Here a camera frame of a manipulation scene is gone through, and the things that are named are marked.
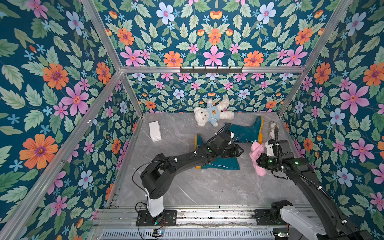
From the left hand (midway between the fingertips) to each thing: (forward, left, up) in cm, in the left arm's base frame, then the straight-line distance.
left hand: (244, 151), depth 79 cm
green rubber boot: (0, +7, -15) cm, 16 cm away
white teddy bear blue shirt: (+39, +12, -9) cm, 42 cm away
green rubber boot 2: (+19, -13, -12) cm, 26 cm away
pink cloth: (0, -7, +1) cm, 7 cm away
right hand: (-4, -7, -1) cm, 9 cm away
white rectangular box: (+28, +55, -13) cm, 63 cm away
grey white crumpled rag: (+24, -29, -14) cm, 40 cm away
